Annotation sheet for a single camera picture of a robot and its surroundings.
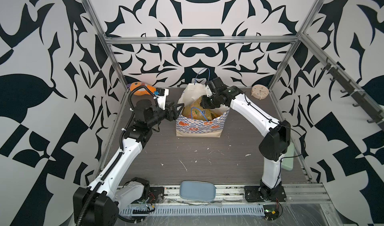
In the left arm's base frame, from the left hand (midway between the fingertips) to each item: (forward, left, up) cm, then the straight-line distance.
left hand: (179, 99), depth 71 cm
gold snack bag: (+4, -8, -14) cm, 17 cm away
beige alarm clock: (+32, -59, -30) cm, 73 cm away
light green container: (-22, -56, -28) cm, 66 cm away
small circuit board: (-42, -42, -33) cm, 68 cm away
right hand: (+7, -11, -11) cm, 17 cm away
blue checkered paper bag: (-6, -3, -15) cm, 16 cm away
